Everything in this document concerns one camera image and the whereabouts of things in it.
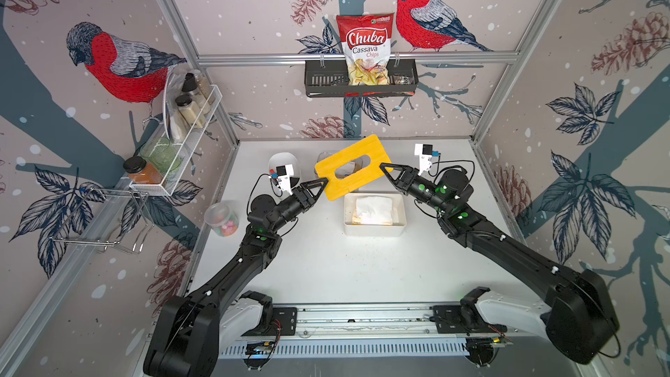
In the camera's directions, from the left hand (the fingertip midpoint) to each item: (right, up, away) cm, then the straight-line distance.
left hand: (331, 181), depth 71 cm
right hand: (+13, +4, -2) cm, 14 cm away
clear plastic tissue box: (+4, +3, +2) cm, 5 cm away
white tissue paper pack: (+14, -12, +16) cm, 24 cm away
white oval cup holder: (-19, +6, +21) cm, 29 cm away
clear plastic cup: (-38, -14, +15) cm, 43 cm away
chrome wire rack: (-49, -7, -15) cm, 52 cm away
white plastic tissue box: (+24, -17, +22) cm, 37 cm away
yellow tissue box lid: (+1, -2, +1) cm, 2 cm away
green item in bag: (-48, +8, 0) cm, 48 cm away
